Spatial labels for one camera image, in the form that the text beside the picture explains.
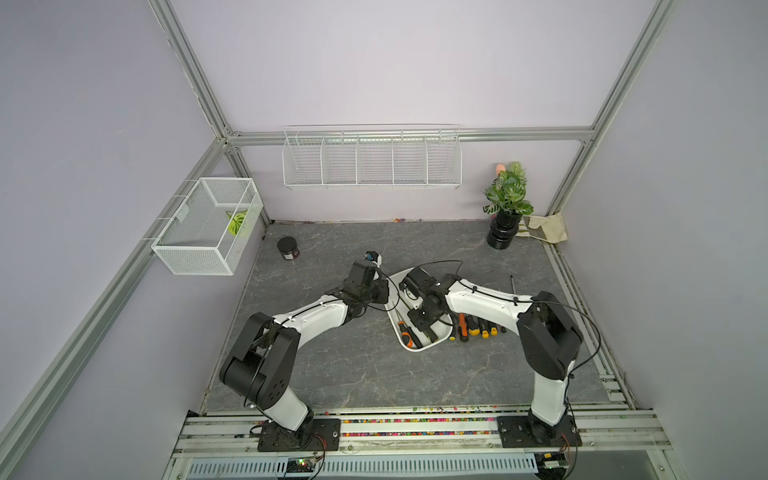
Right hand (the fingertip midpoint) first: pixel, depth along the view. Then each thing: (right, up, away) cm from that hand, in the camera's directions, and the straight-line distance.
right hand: (419, 317), depth 91 cm
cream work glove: (+54, +30, +29) cm, 68 cm away
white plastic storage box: (-6, +3, +3) cm, 7 cm away
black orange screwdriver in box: (-4, -6, -2) cm, 7 cm away
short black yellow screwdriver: (+16, -2, -2) cm, 16 cm away
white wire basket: (-58, +26, -10) cm, 64 cm away
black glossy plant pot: (+31, +29, +15) cm, 45 cm away
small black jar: (-47, +22, +18) cm, 55 cm away
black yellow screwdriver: (+10, -5, -3) cm, 11 cm away
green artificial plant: (+28, +39, 0) cm, 48 cm away
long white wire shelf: (-15, +52, +7) cm, 55 cm away
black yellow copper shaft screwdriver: (+33, +9, +11) cm, 36 cm away
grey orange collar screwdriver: (-5, -2, 0) cm, 5 cm away
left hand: (-10, +9, +1) cm, 14 cm away
